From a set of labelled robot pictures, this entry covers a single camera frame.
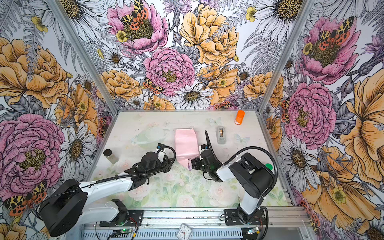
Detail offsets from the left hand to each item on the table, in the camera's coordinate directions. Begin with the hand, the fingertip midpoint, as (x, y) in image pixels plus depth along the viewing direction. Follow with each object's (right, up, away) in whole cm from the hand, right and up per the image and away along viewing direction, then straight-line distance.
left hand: (169, 161), depth 87 cm
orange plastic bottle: (+46, +26, +20) cm, 57 cm away
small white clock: (+10, -28, -19) cm, 35 cm away
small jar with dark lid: (-35, +5, 0) cm, 35 cm away
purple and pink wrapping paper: (+10, +8, +4) cm, 13 cm away
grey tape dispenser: (+32, +14, +15) cm, 38 cm away
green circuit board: (-18, -28, -16) cm, 37 cm away
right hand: (+13, -4, +5) cm, 14 cm away
